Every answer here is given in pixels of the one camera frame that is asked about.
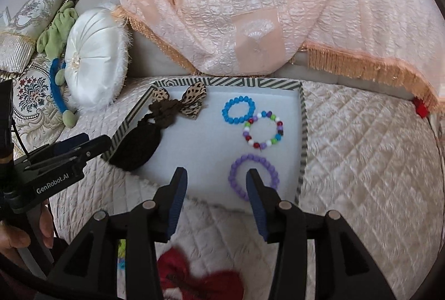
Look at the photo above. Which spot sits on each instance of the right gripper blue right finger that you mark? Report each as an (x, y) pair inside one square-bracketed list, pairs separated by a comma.
[(264, 202)]

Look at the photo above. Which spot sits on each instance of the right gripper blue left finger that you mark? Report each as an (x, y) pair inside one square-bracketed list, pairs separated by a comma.
[(169, 200)]

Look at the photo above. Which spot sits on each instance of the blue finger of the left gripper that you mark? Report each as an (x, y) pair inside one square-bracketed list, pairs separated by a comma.
[(83, 153), (60, 147)]

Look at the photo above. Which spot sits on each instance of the black velvet scrunchie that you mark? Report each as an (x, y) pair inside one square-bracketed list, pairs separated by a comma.
[(138, 146)]

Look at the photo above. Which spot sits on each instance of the leopard print bow scrunchie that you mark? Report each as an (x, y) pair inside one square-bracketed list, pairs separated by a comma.
[(163, 110)]

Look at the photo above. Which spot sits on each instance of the person's left hand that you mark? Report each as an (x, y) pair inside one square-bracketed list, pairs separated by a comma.
[(13, 239)]

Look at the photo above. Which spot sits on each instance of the floral embroidered square pillow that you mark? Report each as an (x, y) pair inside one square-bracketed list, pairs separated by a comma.
[(42, 107)]

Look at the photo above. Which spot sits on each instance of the red bow hair clip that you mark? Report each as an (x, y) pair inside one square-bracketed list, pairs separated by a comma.
[(178, 282)]

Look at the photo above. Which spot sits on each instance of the striped black white tray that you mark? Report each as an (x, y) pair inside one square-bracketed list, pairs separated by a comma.
[(208, 146)]

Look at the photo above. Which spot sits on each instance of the round white satin cushion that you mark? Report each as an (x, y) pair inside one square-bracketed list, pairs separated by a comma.
[(97, 58)]

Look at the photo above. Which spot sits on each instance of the green blue plush toy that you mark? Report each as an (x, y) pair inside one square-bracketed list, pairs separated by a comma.
[(53, 42)]

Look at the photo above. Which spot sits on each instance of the quilted cream bedspread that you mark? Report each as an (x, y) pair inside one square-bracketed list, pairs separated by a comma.
[(369, 156)]

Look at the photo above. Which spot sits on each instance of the cream embroidered bolster pillow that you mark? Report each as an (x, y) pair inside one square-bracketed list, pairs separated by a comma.
[(19, 37)]

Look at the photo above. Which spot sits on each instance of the small red object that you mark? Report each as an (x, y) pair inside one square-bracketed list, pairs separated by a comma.
[(420, 107)]

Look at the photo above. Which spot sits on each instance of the peach fringed blanket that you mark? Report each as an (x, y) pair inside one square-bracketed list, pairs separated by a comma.
[(399, 43)]

